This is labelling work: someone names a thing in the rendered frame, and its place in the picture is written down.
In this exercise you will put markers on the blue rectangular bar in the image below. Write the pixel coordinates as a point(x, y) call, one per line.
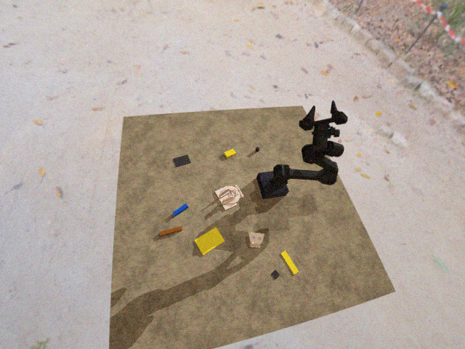
point(181, 209)

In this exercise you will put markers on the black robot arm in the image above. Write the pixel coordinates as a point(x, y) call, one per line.
point(313, 154)

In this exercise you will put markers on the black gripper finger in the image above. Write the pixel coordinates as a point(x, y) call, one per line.
point(310, 116)
point(333, 107)

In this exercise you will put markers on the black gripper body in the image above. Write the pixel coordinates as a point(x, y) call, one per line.
point(321, 127)

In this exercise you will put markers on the beige rounded plate with two holes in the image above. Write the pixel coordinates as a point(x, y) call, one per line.
point(256, 239)

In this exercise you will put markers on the brown flat bar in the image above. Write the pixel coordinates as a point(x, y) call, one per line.
point(172, 230)

